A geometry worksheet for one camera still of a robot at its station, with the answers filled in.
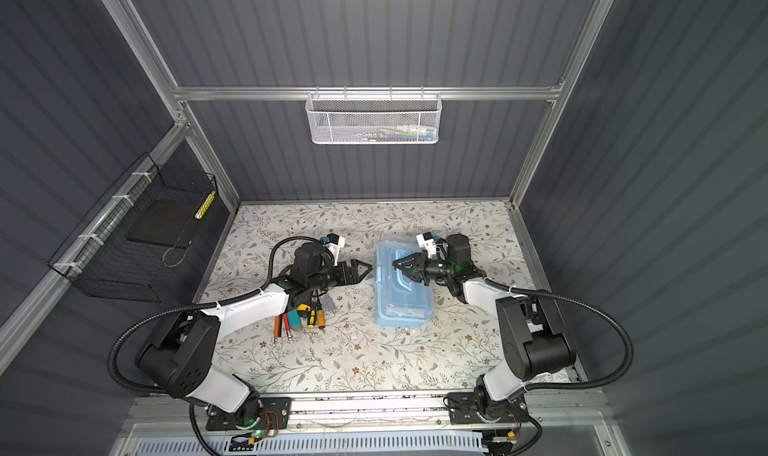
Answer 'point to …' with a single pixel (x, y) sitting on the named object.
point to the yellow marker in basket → (205, 205)
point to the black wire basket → (102, 259)
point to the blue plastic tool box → (400, 299)
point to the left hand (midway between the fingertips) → (364, 268)
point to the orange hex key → (277, 327)
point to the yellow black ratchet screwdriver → (303, 310)
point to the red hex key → (287, 326)
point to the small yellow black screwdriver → (312, 320)
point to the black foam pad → (167, 221)
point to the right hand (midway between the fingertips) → (397, 271)
